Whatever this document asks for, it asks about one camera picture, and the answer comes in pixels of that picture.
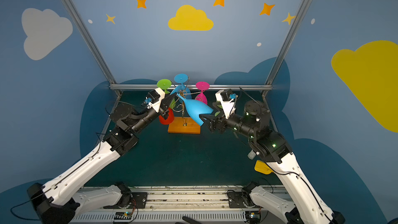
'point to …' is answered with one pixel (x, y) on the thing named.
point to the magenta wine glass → (202, 86)
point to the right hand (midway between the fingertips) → (211, 107)
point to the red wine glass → (170, 118)
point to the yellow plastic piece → (260, 166)
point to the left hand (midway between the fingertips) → (170, 89)
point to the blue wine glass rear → (182, 90)
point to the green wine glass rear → (165, 84)
